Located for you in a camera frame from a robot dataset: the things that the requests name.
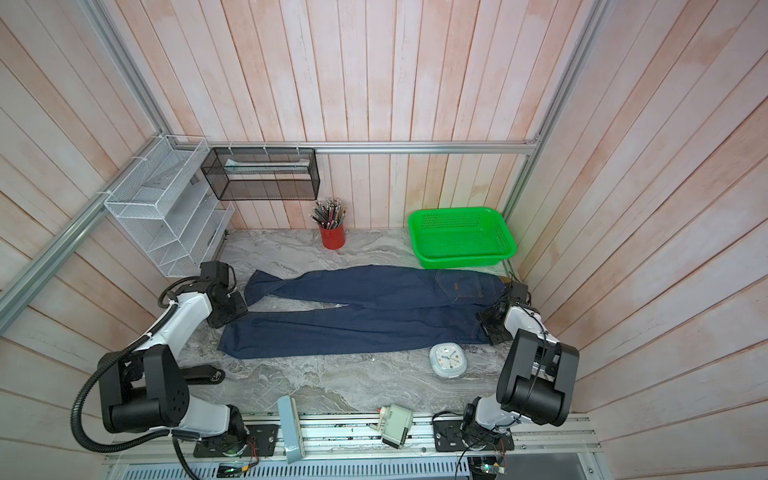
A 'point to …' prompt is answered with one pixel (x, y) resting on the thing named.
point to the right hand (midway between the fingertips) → (483, 321)
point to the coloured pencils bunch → (330, 214)
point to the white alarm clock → (448, 359)
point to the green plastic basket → (460, 237)
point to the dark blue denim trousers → (372, 306)
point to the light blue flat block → (291, 428)
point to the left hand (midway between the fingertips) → (236, 317)
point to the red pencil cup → (333, 238)
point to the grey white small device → (395, 422)
